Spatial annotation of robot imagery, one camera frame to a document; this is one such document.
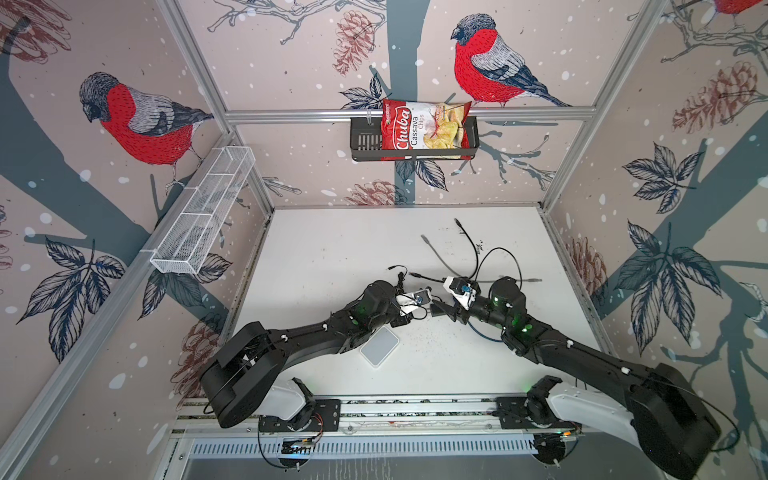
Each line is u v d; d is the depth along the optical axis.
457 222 1.17
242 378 0.42
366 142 0.95
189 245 0.71
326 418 0.73
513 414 0.71
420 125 0.88
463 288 0.66
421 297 0.70
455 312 0.70
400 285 0.98
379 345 0.84
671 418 0.41
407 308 0.71
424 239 1.10
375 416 0.75
